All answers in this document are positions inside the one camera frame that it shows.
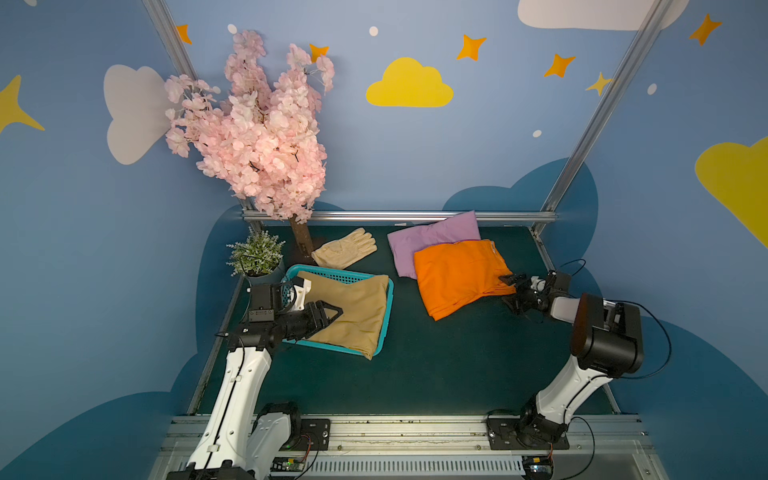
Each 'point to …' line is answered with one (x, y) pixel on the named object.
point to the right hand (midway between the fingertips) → (505, 283)
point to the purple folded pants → (404, 244)
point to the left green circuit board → (287, 464)
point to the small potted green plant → (259, 258)
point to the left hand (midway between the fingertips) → (335, 312)
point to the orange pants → (457, 273)
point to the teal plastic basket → (347, 276)
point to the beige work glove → (347, 250)
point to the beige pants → (363, 304)
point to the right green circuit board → (537, 467)
